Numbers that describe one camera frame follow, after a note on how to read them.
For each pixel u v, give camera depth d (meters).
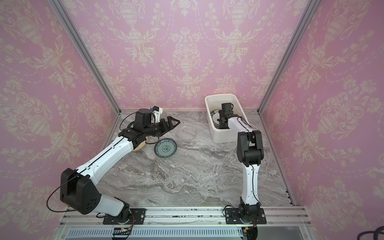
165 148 1.00
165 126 0.70
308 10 0.70
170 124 0.70
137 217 0.74
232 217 0.73
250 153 0.58
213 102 1.03
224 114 0.83
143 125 0.62
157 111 0.74
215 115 1.12
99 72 0.98
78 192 0.41
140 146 0.61
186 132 1.09
